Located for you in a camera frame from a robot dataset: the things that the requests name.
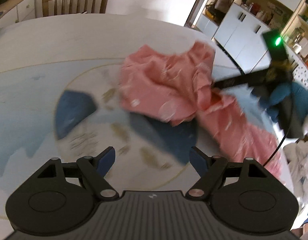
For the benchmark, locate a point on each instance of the white wooden sideboard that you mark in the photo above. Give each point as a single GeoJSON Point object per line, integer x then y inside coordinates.
{"type": "Point", "coordinates": [15, 11]}

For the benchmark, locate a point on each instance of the white cabinet with shelves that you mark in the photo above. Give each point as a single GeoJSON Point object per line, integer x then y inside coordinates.
{"type": "Point", "coordinates": [237, 26]}

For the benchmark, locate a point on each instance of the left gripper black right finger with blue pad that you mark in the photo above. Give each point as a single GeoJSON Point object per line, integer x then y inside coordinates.
{"type": "Point", "coordinates": [214, 170]}

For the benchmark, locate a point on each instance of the brown wooden chair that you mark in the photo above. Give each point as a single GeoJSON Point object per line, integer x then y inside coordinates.
{"type": "Point", "coordinates": [62, 7]}

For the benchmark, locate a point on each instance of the pink tennis print shirt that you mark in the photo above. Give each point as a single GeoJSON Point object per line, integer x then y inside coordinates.
{"type": "Point", "coordinates": [177, 88]}

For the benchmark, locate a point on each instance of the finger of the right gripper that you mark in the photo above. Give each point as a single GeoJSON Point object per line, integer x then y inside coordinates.
{"type": "Point", "coordinates": [231, 82]}

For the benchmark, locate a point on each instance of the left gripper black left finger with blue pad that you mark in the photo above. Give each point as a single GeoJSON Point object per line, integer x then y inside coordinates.
{"type": "Point", "coordinates": [82, 180]}

